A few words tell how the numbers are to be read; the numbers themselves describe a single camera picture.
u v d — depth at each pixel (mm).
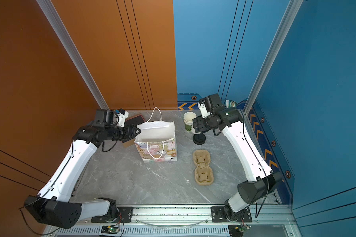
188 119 989
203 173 849
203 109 661
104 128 551
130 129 651
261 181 396
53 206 371
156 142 718
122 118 681
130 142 966
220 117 477
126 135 644
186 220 727
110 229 710
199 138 994
